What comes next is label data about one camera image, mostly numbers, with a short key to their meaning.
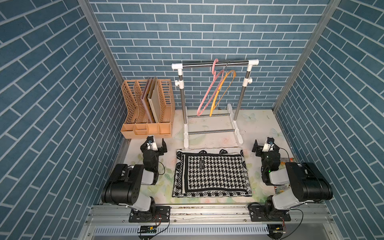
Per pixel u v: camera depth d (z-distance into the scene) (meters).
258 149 0.82
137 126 1.02
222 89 0.87
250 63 0.73
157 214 0.73
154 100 0.87
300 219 0.68
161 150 0.81
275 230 0.71
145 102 0.87
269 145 0.76
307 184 0.45
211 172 0.83
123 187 0.44
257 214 0.73
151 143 0.75
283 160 0.93
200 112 0.75
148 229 0.72
